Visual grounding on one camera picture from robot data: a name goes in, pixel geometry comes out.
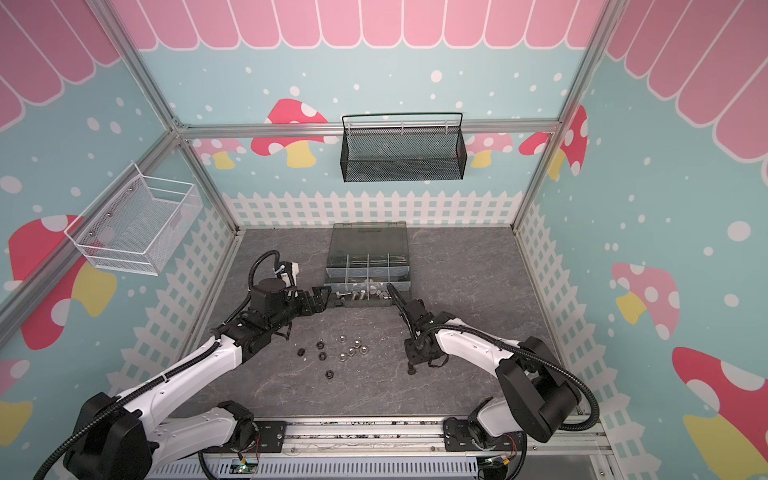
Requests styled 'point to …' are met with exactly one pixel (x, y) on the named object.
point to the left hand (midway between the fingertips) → (318, 295)
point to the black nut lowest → (329, 374)
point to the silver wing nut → (358, 295)
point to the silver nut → (357, 344)
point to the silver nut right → (364, 350)
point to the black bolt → (411, 371)
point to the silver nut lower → (343, 357)
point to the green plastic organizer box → (362, 258)
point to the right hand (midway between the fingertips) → (415, 353)
